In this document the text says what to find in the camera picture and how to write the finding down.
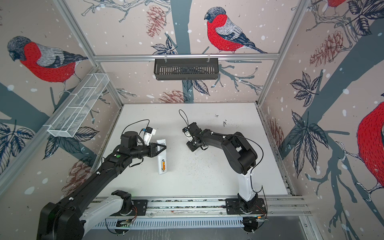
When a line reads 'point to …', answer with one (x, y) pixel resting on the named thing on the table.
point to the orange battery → (163, 165)
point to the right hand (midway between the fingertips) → (192, 146)
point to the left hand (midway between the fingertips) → (164, 147)
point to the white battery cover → (198, 151)
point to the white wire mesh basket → (79, 104)
